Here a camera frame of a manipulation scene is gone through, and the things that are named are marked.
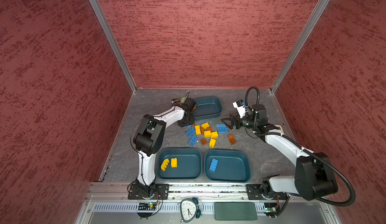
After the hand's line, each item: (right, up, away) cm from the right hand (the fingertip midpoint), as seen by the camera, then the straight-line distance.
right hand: (225, 119), depth 84 cm
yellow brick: (-34, -24, -3) cm, 42 cm away
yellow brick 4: (-9, -11, +11) cm, 18 cm away
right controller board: (+19, -40, -14) cm, 47 cm away
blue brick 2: (-19, -14, +9) cm, 25 cm away
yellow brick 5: (-5, -11, +9) cm, 15 cm away
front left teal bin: (-21, -25, +1) cm, 32 cm away
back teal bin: (-9, +6, +26) cm, 28 cm away
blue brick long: (-7, -25, -2) cm, 26 cm away
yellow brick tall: (-16, -9, +13) cm, 22 cm away
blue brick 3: (+1, -8, +12) cm, 15 cm away
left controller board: (-41, -41, -12) cm, 59 cm away
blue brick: (-20, -9, +11) cm, 25 cm away
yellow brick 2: (-29, -24, -2) cm, 38 cm away
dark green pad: (+2, -41, -15) cm, 44 cm away
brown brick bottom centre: (-12, -15, +8) cm, 21 cm away
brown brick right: (+6, -13, +9) cm, 17 cm away
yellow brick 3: (-11, -5, +14) cm, 19 cm away
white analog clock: (-20, -39, -17) cm, 47 cm away
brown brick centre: (-13, -9, +11) cm, 19 cm away
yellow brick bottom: (-7, -15, +6) cm, 18 cm away
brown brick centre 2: (-8, -8, +13) cm, 17 cm away
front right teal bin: (+4, -26, -2) cm, 26 cm away
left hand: (-22, -5, +14) cm, 26 cm away
